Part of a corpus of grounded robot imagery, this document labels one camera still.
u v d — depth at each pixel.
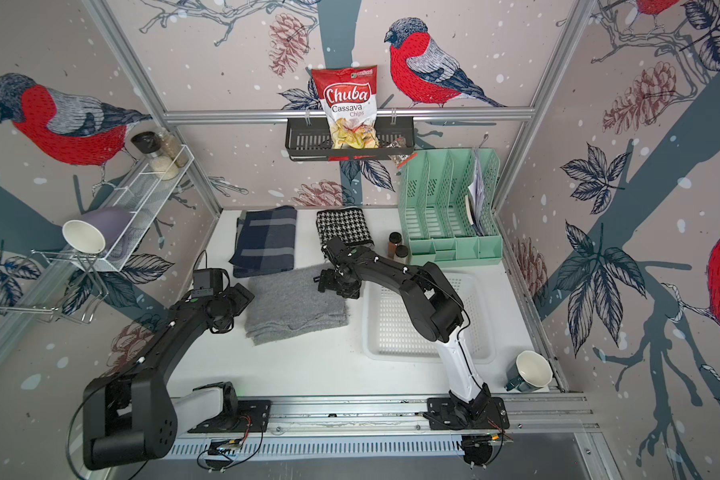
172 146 0.86
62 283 0.61
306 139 0.95
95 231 0.61
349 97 0.81
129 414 0.44
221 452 0.70
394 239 1.00
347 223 1.10
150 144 0.78
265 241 1.08
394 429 0.73
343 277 0.71
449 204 1.19
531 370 0.76
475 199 0.93
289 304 0.90
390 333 0.88
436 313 0.53
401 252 0.97
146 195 0.82
